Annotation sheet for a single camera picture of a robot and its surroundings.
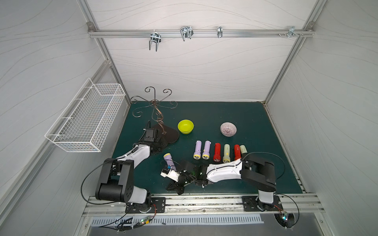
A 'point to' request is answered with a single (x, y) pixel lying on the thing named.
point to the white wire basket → (85, 124)
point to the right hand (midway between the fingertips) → (166, 187)
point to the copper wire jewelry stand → (167, 134)
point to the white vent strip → (186, 220)
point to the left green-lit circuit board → (145, 220)
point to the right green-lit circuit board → (285, 217)
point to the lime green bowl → (185, 126)
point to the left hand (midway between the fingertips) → (166, 143)
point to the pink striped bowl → (228, 129)
